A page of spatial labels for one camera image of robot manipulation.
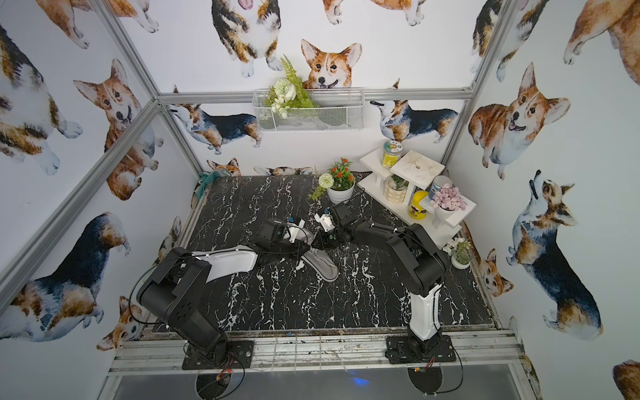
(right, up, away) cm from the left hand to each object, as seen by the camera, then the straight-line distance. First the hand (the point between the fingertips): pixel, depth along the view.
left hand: (308, 240), depth 92 cm
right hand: (+4, +2, 0) cm, 4 cm away
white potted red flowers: (+12, +16, +14) cm, 25 cm away
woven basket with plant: (+36, +20, +16) cm, 44 cm away
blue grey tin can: (+45, +21, -6) cm, 50 cm away
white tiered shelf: (+41, +25, 0) cm, 48 cm away
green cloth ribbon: (-53, +26, +28) cm, 65 cm away
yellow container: (+42, +11, +6) cm, 44 cm away
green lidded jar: (+32, +33, +6) cm, 47 cm away
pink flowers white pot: (+46, +15, -13) cm, 50 cm away
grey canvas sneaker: (+5, -8, -3) cm, 10 cm away
